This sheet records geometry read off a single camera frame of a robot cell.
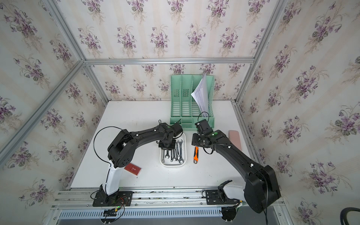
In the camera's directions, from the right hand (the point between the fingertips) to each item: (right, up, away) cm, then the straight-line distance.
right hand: (197, 140), depth 83 cm
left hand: (-16, -8, +9) cm, 20 cm away
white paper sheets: (+3, +30, +7) cm, 31 cm away
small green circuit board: (-46, -35, -12) cm, 59 cm away
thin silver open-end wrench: (-16, -13, +3) cm, 20 cm away
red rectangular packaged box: (-39, -16, -2) cm, 42 cm away
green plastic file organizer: (-7, +21, +34) cm, 41 cm away
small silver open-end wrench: (-21, -13, +2) cm, 25 cm away
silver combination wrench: (-18, -10, +5) cm, 22 cm away
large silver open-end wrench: (-10, -12, +3) cm, 16 cm away
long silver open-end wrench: (-12, -9, +7) cm, 16 cm away
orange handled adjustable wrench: (0, -10, +5) cm, 11 cm away
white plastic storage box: (-13, -11, +5) cm, 18 cm away
